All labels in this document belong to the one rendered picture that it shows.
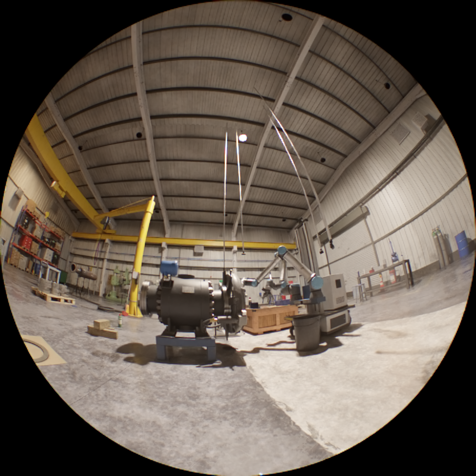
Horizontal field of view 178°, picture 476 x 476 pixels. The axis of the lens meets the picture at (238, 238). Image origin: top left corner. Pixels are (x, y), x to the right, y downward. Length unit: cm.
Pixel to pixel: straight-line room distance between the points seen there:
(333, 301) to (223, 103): 817
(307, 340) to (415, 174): 878
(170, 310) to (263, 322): 175
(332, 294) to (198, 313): 173
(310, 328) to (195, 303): 119
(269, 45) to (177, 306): 809
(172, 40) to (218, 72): 257
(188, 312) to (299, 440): 140
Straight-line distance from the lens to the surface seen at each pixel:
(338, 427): 82
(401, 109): 1093
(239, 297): 159
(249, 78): 776
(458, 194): 887
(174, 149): 973
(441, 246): 803
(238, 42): 754
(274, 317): 296
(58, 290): 474
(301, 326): 168
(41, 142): 1172
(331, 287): 229
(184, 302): 159
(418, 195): 904
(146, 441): 79
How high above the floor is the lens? 61
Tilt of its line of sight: 24 degrees up
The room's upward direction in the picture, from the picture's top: 2 degrees counter-clockwise
